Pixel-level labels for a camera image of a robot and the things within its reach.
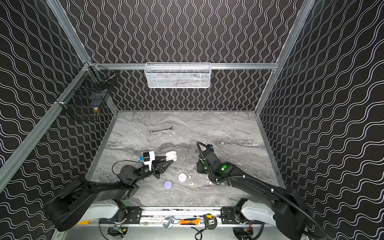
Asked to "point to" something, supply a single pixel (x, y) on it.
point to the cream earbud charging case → (171, 155)
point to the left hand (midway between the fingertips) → (174, 161)
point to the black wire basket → (90, 94)
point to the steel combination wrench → (170, 128)
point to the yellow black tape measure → (210, 221)
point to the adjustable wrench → (170, 220)
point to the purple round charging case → (168, 184)
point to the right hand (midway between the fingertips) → (200, 164)
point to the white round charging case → (182, 177)
